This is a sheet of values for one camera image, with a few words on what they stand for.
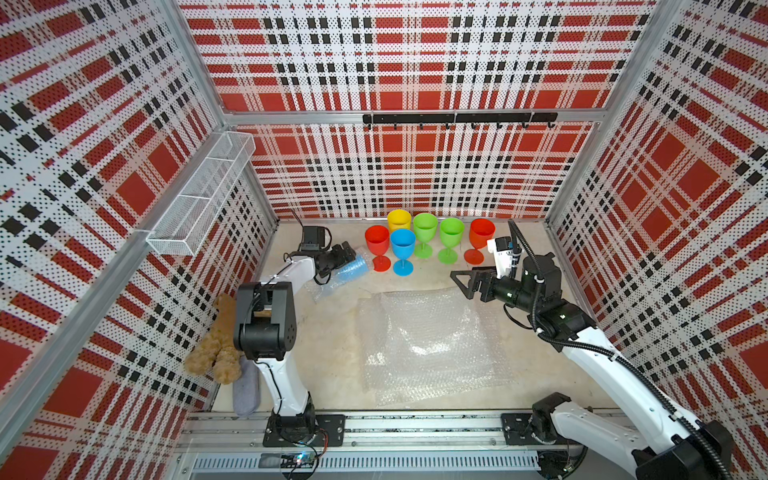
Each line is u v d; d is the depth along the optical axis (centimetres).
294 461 70
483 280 64
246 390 77
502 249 64
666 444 38
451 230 101
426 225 101
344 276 97
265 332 51
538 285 53
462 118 91
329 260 85
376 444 73
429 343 86
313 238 78
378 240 97
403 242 97
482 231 99
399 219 103
